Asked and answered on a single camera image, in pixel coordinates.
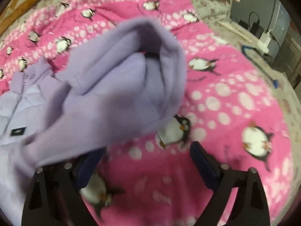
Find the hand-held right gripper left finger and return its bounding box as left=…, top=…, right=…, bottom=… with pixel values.
left=21, top=149, right=106, bottom=226

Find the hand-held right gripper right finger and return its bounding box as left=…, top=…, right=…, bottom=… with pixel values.
left=189, top=141, right=271, bottom=226

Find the lavender puffer jacket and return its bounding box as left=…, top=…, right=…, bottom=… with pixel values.
left=0, top=16, right=189, bottom=226

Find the pink penguin print blanket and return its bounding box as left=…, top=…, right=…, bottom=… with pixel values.
left=0, top=0, right=294, bottom=226

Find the white charger plug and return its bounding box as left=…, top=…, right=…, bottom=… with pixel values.
left=257, top=29, right=273, bottom=53

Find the floral beige bed quilt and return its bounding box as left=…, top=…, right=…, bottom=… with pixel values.
left=0, top=0, right=301, bottom=193

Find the orange brown pillow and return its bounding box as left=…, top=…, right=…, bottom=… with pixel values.
left=0, top=0, right=51, bottom=34

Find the blue cable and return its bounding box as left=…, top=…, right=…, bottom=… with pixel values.
left=242, top=44, right=281, bottom=89

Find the black charger with cable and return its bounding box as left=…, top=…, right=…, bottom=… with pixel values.
left=249, top=12, right=264, bottom=37

